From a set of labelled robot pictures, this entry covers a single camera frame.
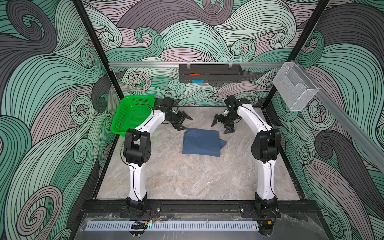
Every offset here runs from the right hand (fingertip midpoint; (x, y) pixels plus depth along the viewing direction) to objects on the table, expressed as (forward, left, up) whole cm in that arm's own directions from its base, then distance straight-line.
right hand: (219, 128), depth 92 cm
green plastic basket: (+25, +65, -9) cm, 70 cm away
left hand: (+3, +18, +5) cm, 19 cm away
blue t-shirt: (-6, +11, -6) cm, 14 cm away
